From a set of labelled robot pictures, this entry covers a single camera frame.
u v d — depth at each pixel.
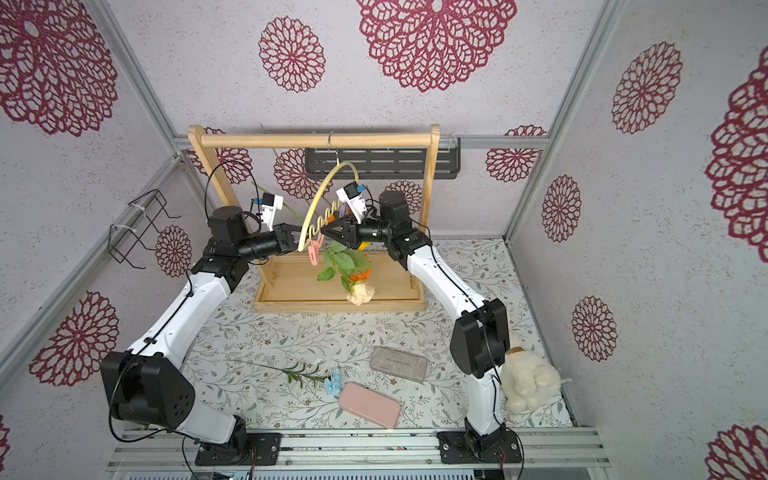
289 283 1.04
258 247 0.65
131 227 0.75
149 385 0.42
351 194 0.66
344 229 0.69
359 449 0.75
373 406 0.80
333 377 0.81
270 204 0.68
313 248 0.65
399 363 0.85
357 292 0.78
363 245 0.72
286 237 0.69
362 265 0.83
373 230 0.68
